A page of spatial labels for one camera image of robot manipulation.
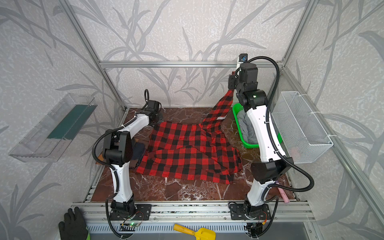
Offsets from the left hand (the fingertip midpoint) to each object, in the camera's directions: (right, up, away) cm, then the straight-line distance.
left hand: (160, 114), depth 103 cm
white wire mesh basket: (+71, -12, -41) cm, 83 cm away
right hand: (+46, +20, -32) cm, 60 cm away
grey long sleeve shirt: (+59, -10, -4) cm, 60 cm away
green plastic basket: (+55, +4, +6) cm, 55 cm away
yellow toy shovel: (+29, -56, -36) cm, 73 cm away
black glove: (-31, -54, -34) cm, 71 cm away
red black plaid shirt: (+32, -25, -7) cm, 42 cm away
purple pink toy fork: (+73, -46, -26) cm, 90 cm away
